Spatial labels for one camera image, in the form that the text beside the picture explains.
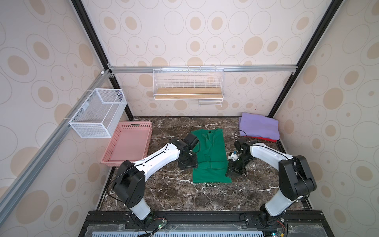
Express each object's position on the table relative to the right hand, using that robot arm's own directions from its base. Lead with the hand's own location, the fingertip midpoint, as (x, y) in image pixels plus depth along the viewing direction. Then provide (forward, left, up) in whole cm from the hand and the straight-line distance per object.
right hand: (227, 176), depth 84 cm
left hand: (+2, +17, +7) cm, 18 cm away
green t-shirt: (+12, +7, -3) cm, 14 cm away
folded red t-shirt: (+31, -29, -4) cm, 43 cm away
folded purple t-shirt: (+43, -23, -2) cm, 49 cm away
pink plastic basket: (+24, +67, -4) cm, 72 cm away
